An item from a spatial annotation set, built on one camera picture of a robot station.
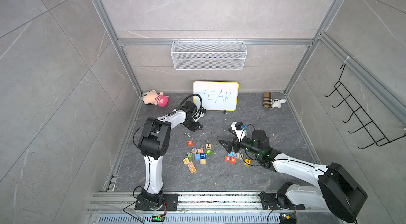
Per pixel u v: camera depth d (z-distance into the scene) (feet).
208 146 2.97
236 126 2.27
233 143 2.30
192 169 2.70
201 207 2.39
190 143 3.04
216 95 3.41
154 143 1.78
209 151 2.93
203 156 2.88
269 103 3.62
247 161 2.78
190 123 2.93
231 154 2.45
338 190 1.41
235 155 2.88
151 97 3.53
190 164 2.75
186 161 2.81
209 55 3.31
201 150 2.94
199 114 2.96
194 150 2.95
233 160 2.80
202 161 2.81
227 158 2.81
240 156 2.89
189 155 2.88
